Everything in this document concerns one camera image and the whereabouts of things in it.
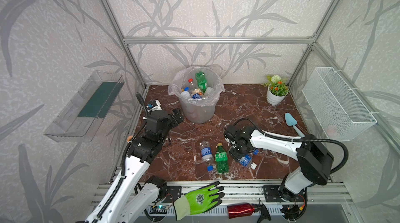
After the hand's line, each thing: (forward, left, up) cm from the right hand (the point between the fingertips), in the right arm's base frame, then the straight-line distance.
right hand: (237, 149), depth 85 cm
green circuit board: (-27, +39, -4) cm, 48 cm away
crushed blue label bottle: (+24, +22, +17) cm, 37 cm away
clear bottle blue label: (-2, +17, +3) cm, 17 cm away
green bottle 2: (-6, +9, 0) cm, 10 cm away
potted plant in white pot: (+33, -28, +12) cm, 45 cm away
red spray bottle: (-28, +1, +2) cm, 28 cm away
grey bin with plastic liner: (+33, +22, +14) cm, 42 cm away
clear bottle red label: (+30, +25, +16) cm, 42 cm away
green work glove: (-24, +20, -1) cm, 32 cm away
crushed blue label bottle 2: (-7, -4, +3) cm, 8 cm away
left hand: (+10, +31, +25) cm, 41 cm away
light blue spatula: (+19, -37, -3) cm, 42 cm away
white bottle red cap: (+32, +16, +12) cm, 38 cm away
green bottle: (+35, +20, +17) cm, 44 cm away
